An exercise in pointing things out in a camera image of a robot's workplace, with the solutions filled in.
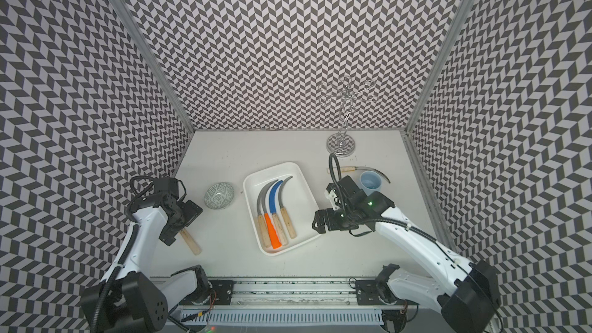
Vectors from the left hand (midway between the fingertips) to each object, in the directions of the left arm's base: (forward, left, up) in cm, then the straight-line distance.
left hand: (188, 225), depth 79 cm
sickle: (+28, -63, -6) cm, 69 cm away
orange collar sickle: (-3, -30, -7) cm, 31 cm away
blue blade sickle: (+6, -29, -8) cm, 31 cm away
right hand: (-3, -48, +4) cm, 49 cm away
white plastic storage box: (+14, -37, -7) cm, 40 cm away
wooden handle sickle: (+5, -34, -7) cm, 35 cm away
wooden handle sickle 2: (-6, -2, -7) cm, 10 cm away
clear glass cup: (+15, -5, -6) cm, 17 cm away
